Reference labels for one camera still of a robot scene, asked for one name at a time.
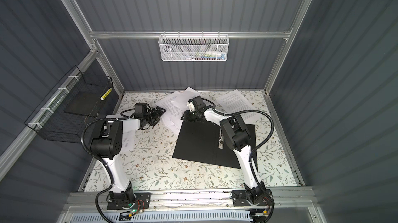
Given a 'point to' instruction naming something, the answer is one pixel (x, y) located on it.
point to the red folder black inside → (202, 141)
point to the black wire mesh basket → (62, 115)
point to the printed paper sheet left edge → (116, 115)
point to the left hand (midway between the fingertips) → (163, 113)
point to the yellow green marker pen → (105, 94)
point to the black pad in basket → (84, 102)
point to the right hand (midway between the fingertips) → (184, 119)
